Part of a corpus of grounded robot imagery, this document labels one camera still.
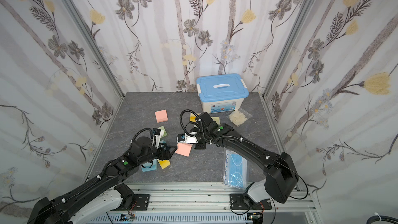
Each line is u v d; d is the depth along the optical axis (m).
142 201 0.74
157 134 0.70
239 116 1.05
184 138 0.64
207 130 0.60
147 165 0.70
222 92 1.00
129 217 0.70
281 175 0.41
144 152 0.63
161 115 1.07
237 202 0.73
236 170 0.84
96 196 0.51
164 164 0.86
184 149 0.80
